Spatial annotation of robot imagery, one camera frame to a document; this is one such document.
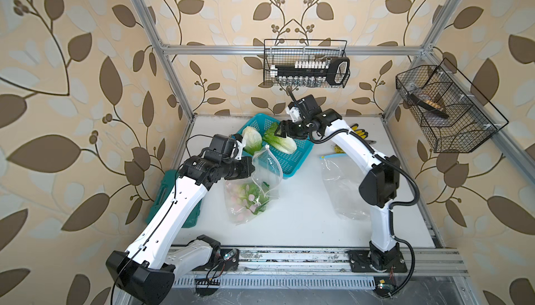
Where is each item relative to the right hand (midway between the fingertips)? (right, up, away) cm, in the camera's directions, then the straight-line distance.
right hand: (280, 134), depth 87 cm
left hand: (-11, -11, -15) cm, 21 cm away
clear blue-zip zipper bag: (+29, -20, +7) cm, 36 cm away
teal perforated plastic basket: (+5, -14, +15) cm, 21 cm away
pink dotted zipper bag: (-13, -24, -11) cm, 29 cm away
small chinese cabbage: (-13, -2, +6) cm, 14 cm away
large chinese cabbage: (+2, -5, +13) cm, 14 cm away
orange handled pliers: (+47, -4, +21) cm, 52 cm away
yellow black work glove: (+44, +1, +22) cm, 49 cm away
